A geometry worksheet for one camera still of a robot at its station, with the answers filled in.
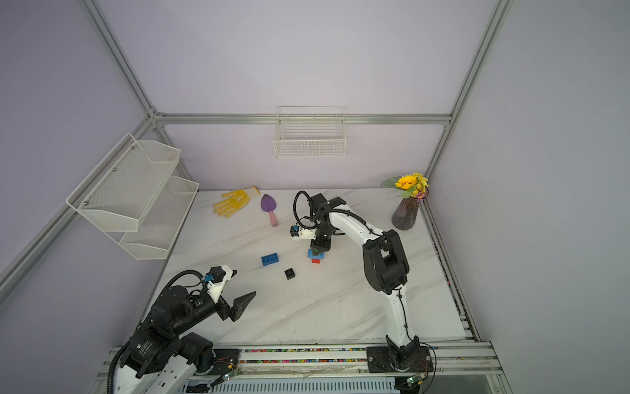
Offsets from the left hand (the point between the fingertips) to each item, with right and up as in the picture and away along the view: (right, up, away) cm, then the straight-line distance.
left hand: (243, 286), depth 71 cm
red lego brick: (+21, +2, +24) cm, 32 cm away
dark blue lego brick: (+3, +3, +24) cm, 25 cm away
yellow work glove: (-19, +28, +46) cm, 57 cm away
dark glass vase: (+57, +22, +28) cm, 68 cm away
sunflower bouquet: (+57, +32, +17) cm, 68 cm away
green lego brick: (+21, +8, +16) cm, 28 cm away
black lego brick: (+11, -1, +20) cm, 23 cm away
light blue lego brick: (+19, +5, +20) cm, 28 cm away
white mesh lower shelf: (-39, +16, +21) cm, 47 cm away
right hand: (+23, +8, +22) cm, 33 cm away
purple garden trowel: (-2, +25, +44) cm, 51 cm away
